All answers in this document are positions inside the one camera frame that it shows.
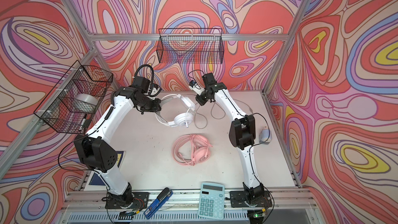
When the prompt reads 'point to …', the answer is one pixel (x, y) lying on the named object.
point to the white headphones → (181, 119)
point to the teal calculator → (211, 204)
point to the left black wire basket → (72, 104)
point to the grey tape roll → (85, 103)
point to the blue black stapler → (161, 199)
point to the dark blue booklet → (96, 182)
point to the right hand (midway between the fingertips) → (200, 101)
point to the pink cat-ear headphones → (191, 149)
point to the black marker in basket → (83, 122)
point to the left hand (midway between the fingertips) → (162, 107)
